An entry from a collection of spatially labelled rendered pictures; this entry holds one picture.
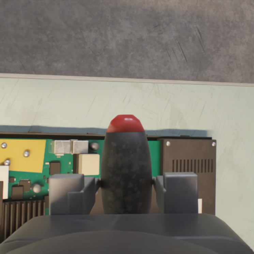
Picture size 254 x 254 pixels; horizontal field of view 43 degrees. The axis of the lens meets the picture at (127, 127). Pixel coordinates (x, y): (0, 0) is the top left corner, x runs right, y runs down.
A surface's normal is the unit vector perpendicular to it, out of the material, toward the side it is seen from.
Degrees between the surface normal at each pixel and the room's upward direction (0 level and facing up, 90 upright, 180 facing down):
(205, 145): 0
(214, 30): 0
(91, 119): 0
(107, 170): 69
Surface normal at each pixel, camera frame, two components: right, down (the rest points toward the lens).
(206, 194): 0.46, -0.02
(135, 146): 0.35, -0.25
